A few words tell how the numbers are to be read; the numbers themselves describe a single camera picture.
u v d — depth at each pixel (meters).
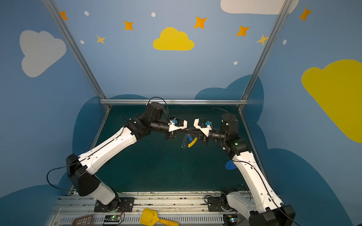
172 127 0.57
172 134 0.60
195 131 0.56
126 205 0.74
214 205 0.74
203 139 0.58
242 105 1.22
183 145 0.66
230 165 0.89
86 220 0.70
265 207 0.38
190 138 0.66
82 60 0.90
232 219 0.71
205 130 0.56
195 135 0.63
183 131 0.65
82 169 0.41
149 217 0.71
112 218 0.70
